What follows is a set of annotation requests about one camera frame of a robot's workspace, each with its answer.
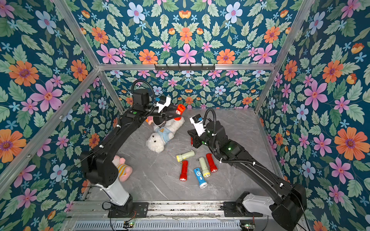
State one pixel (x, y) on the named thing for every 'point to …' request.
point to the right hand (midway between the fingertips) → (192, 127)
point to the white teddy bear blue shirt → (155, 141)
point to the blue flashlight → (202, 184)
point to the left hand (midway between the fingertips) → (178, 111)
